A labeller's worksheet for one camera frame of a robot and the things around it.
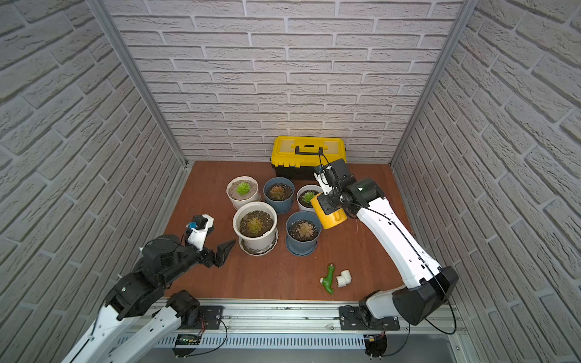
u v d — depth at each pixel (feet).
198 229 1.83
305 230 2.77
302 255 2.86
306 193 3.14
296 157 3.28
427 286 1.26
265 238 2.60
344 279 2.61
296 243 2.62
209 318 2.42
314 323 2.39
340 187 1.75
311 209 2.94
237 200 3.01
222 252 1.95
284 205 3.04
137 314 1.51
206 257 1.91
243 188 3.10
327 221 2.45
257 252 2.87
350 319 2.39
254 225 2.74
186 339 2.38
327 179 1.90
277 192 3.11
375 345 2.25
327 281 2.66
